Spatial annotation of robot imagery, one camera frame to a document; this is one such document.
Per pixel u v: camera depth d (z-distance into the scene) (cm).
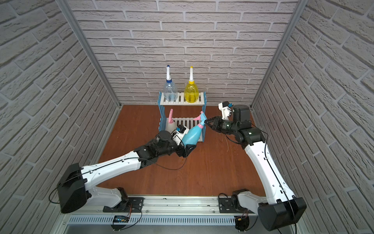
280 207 36
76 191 39
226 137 61
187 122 107
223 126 60
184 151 66
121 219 72
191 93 87
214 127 61
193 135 68
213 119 66
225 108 64
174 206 76
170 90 87
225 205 73
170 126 90
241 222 71
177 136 63
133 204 74
